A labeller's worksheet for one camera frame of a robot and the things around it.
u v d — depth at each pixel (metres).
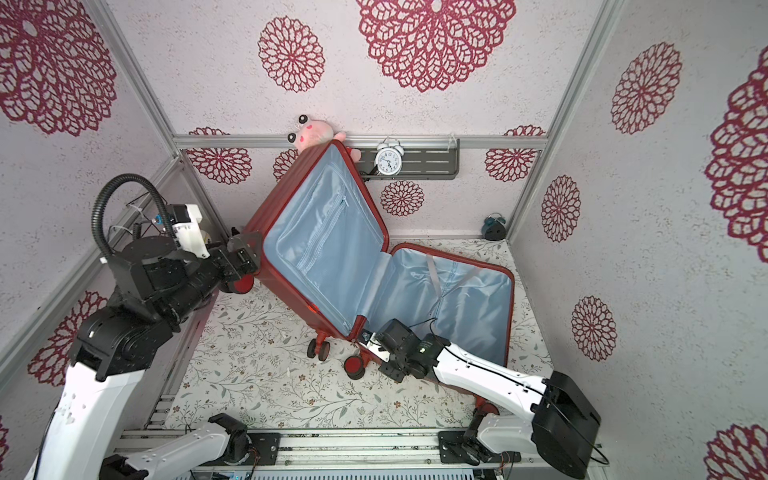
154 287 0.38
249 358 0.90
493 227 1.17
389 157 0.90
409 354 0.60
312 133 0.82
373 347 0.71
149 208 0.81
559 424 0.40
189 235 0.47
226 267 0.48
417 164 0.93
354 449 0.74
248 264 0.50
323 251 0.74
